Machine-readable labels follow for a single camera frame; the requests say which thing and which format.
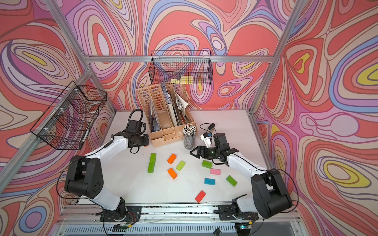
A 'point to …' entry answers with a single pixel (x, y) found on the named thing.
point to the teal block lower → (209, 181)
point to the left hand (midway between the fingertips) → (148, 140)
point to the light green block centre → (180, 165)
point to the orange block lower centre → (173, 174)
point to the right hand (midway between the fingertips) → (195, 157)
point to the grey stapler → (212, 125)
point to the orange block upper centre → (172, 159)
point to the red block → (200, 196)
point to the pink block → (216, 171)
